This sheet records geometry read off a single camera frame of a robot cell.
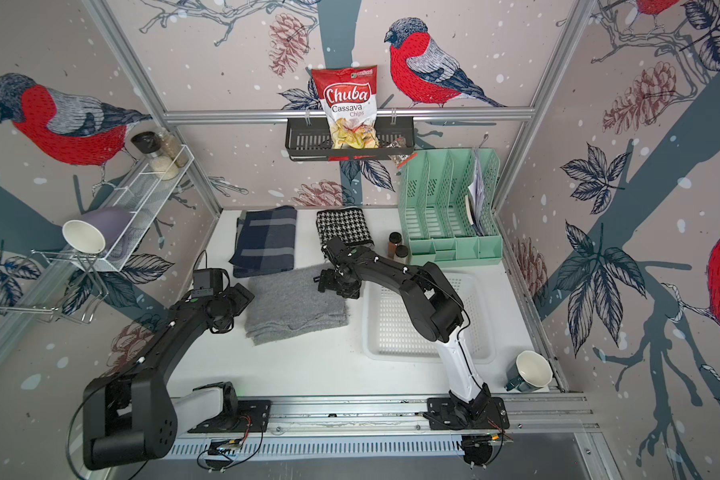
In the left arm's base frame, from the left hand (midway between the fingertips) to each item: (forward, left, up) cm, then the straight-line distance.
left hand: (249, 295), depth 89 cm
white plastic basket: (-9, -43, -7) cm, 44 cm away
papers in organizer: (+26, -70, +16) cm, 76 cm away
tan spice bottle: (+15, -47, +1) cm, 50 cm away
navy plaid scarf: (+24, +2, -5) cm, 25 cm away
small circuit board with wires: (-38, -1, -8) cm, 39 cm away
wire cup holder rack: (-11, +28, +27) cm, 40 cm away
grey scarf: (-2, -12, -3) cm, 12 cm away
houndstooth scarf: (+31, -28, -3) cm, 42 cm away
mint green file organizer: (+43, -69, -4) cm, 81 cm away
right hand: (+4, -24, -4) cm, 24 cm away
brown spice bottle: (+20, -45, +2) cm, 49 cm away
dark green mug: (-21, -79, -2) cm, 82 cm away
